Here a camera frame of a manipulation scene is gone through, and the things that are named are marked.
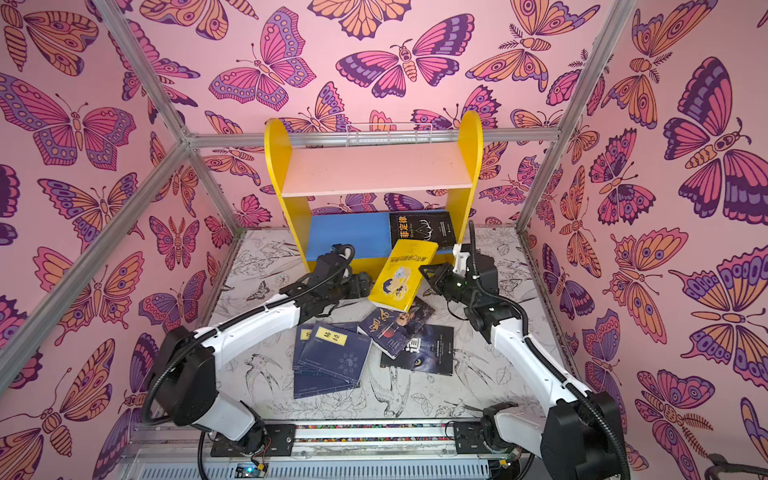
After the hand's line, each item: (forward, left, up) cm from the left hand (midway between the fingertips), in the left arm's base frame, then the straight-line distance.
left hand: (366, 277), depth 85 cm
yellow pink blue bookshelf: (+41, +11, -3) cm, 42 cm away
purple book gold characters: (-10, -7, -13) cm, 18 cm away
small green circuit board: (-44, +27, -19) cm, 55 cm away
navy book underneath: (-24, +15, -15) cm, 32 cm away
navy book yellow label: (-17, +9, -12) cm, 23 cm away
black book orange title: (+20, -20, 0) cm, 28 cm away
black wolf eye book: (-16, -20, -16) cm, 30 cm away
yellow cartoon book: (-3, -9, +3) cm, 10 cm away
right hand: (-2, -15, +9) cm, 17 cm away
